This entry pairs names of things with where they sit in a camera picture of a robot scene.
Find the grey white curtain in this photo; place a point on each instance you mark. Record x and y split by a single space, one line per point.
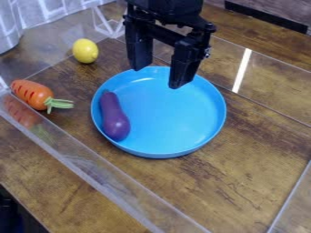
23 14

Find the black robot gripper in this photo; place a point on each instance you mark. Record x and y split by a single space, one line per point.
146 21

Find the purple toy eggplant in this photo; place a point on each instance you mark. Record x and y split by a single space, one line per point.
115 123

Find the clear acrylic stand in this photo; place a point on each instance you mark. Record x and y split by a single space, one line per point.
109 27

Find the blue round tray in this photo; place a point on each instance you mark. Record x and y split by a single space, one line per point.
174 121

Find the yellow toy lemon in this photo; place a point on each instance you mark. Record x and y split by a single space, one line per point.
86 51

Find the orange toy carrot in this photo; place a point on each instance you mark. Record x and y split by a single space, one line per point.
38 96

